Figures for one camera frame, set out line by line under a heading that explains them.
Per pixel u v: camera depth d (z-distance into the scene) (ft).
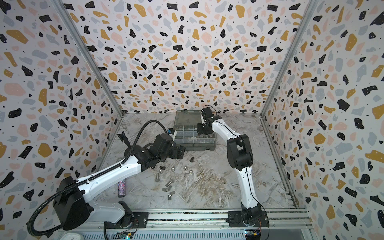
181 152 2.41
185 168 3.02
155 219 2.46
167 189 2.74
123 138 2.71
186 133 3.48
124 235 2.30
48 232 1.31
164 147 2.02
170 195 2.67
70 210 1.28
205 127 2.62
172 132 2.35
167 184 2.79
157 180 2.86
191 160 3.11
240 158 1.99
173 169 3.01
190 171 2.96
